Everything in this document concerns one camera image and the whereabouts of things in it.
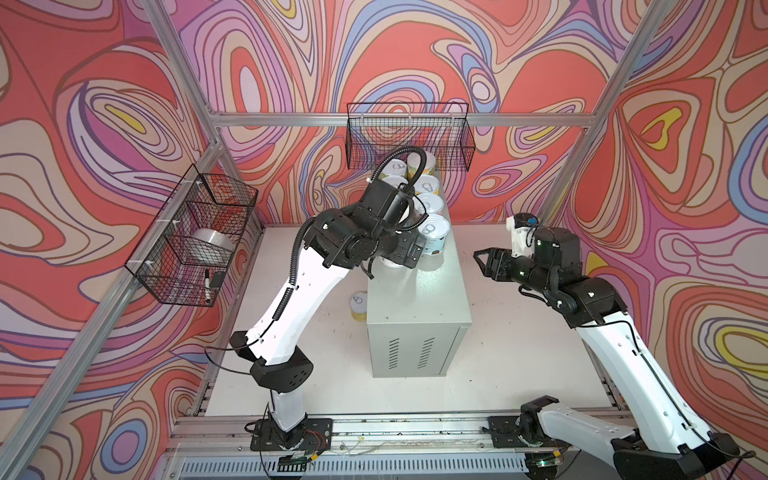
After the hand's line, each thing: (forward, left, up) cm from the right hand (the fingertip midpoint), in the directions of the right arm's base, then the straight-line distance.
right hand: (486, 262), depth 70 cm
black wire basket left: (+5, +72, +1) cm, 72 cm away
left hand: (+1, +19, +8) cm, 21 cm away
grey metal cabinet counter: (-16, +19, +4) cm, 25 cm away
